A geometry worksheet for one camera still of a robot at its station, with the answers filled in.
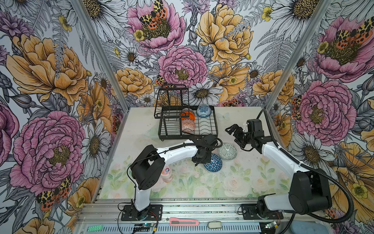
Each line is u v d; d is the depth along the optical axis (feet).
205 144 2.28
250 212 2.43
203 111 3.79
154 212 2.40
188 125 3.55
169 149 1.73
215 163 2.94
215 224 2.29
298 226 2.23
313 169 1.47
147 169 1.56
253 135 2.22
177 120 2.88
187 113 3.66
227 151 3.16
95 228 2.26
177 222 2.35
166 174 2.51
